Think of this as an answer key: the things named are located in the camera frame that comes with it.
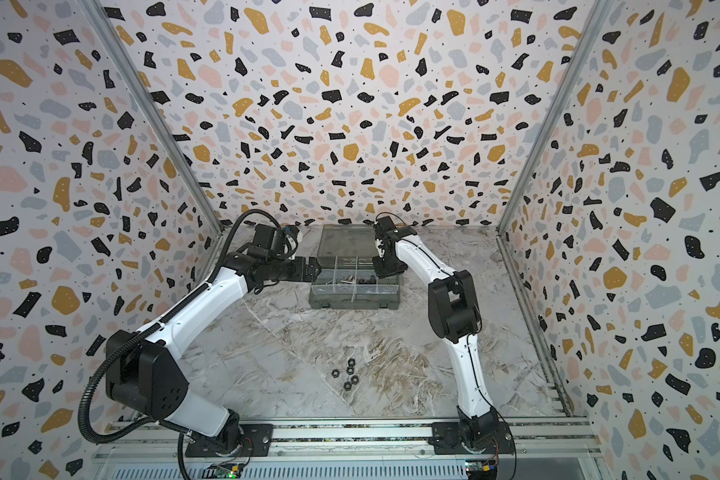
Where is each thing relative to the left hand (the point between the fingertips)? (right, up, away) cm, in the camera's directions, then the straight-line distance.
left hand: (307, 263), depth 84 cm
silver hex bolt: (+10, -7, +19) cm, 22 cm away
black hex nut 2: (+13, -33, 0) cm, 35 cm away
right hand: (+20, -2, +15) cm, 25 cm away
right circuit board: (+45, -49, -12) cm, 68 cm away
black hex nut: (+8, -32, +2) cm, 33 cm away
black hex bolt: (+16, -7, +20) cm, 26 cm away
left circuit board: (-17, -49, -14) cm, 53 cm away
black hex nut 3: (+11, -34, -1) cm, 36 cm away
